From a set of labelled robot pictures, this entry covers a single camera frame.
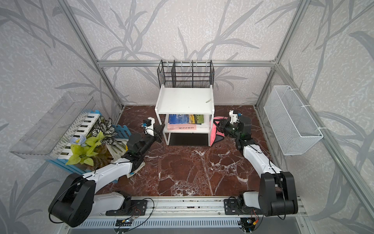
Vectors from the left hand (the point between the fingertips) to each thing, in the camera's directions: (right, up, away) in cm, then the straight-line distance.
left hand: (162, 123), depth 80 cm
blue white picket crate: (-38, -2, -10) cm, 39 cm away
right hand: (+28, +2, 0) cm, 28 cm away
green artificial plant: (-38, -13, -9) cm, 41 cm away
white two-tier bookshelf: (+13, +7, -8) cm, 17 cm away
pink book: (+10, -2, +2) cm, 11 cm away
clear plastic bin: (-48, -6, -15) cm, 51 cm away
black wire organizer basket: (+11, +35, +22) cm, 43 cm away
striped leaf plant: (-29, -2, -5) cm, 29 cm away
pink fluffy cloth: (+29, -6, 0) cm, 30 cm away
